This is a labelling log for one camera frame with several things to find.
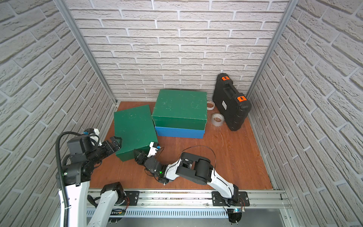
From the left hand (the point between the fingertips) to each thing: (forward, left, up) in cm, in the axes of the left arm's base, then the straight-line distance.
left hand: (116, 139), depth 68 cm
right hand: (+1, -5, -16) cm, 17 cm away
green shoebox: (+23, -31, -3) cm, 39 cm away
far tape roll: (+46, -57, -23) cm, 77 cm away
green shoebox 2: (+16, -2, -14) cm, 22 cm away
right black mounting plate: (-23, -52, -25) cm, 62 cm away
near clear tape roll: (+28, -59, -24) cm, 69 cm away
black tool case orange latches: (+26, -66, -3) cm, 71 cm away
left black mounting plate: (-21, -7, -25) cm, 33 cm away
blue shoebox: (+15, -31, -17) cm, 39 cm away
